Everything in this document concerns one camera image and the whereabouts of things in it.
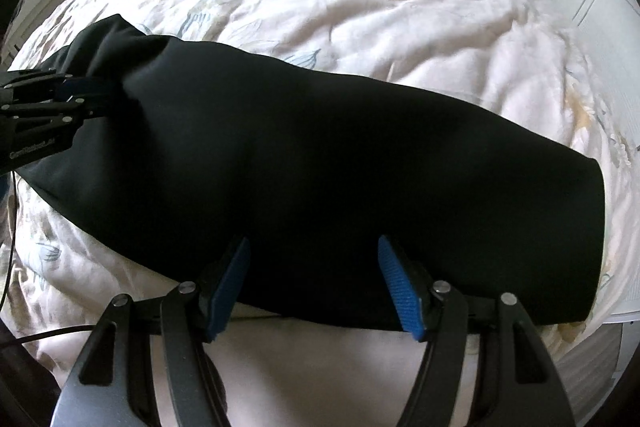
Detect white floral duvet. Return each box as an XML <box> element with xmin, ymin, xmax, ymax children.
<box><xmin>1</xmin><ymin>0</ymin><xmax>639</xmax><ymax>426</ymax></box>

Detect black cable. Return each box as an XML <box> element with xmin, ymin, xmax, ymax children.
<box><xmin>0</xmin><ymin>171</ymin><xmax>97</xmax><ymax>348</ymax></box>

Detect black pants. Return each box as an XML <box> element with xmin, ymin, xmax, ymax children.
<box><xmin>21</xmin><ymin>16</ymin><xmax>605</xmax><ymax>329</ymax></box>

